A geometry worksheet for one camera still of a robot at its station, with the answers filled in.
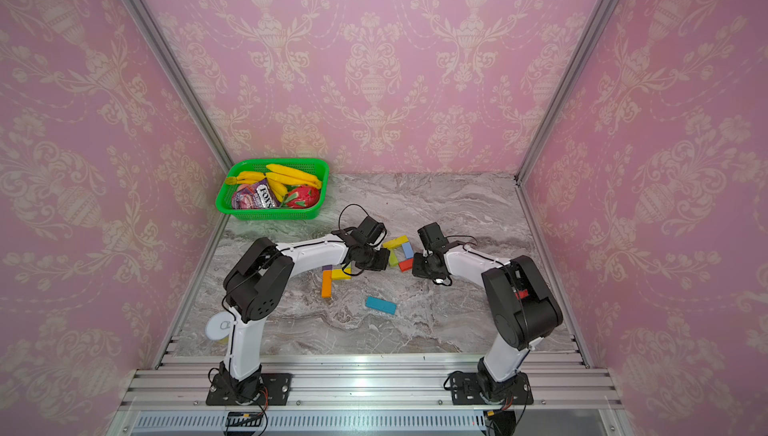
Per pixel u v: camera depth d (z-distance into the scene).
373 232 0.79
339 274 0.81
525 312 0.47
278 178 1.09
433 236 0.77
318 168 1.15
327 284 0.92
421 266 0.85
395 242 1.00
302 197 1.05
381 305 0.88
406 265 0.97
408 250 1.00
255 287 0.52
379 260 0.87
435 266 0.70
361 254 0.76
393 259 0.92
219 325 0.79
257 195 1.06
